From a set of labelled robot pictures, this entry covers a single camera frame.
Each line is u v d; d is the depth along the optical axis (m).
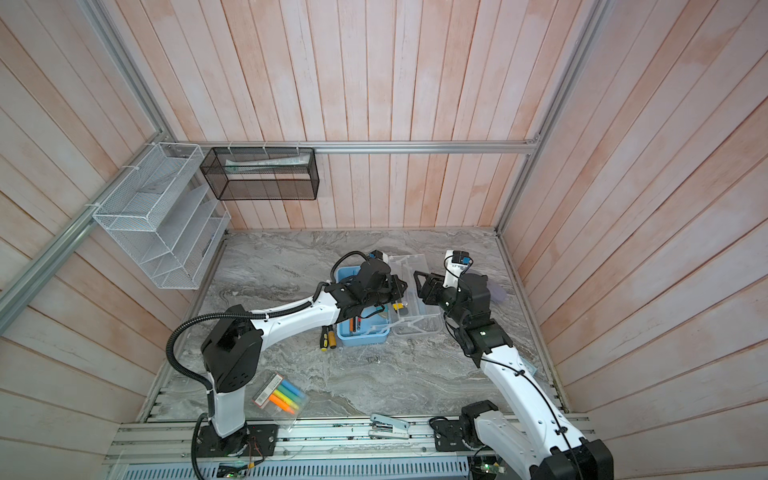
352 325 0.93
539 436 0.41
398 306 0.88
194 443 0.69
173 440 0.75
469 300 0.55
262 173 1.04
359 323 0.93
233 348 0.48
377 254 0.80
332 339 0.90
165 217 0.73
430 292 0.67
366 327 0.95
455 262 0.66
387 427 0.74
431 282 0.67
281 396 0.80
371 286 0.66
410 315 0.85
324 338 0.90
